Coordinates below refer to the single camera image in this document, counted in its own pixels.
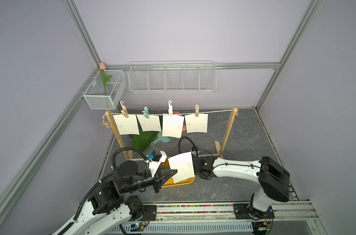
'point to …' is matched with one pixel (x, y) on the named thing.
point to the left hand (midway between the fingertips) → (176, 172)
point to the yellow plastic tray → (170, 182)
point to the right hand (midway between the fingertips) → (189, 166)
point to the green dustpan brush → (160, 138)
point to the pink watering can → (184, 126)
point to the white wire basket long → (172, 76)
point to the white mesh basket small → (95, 95)
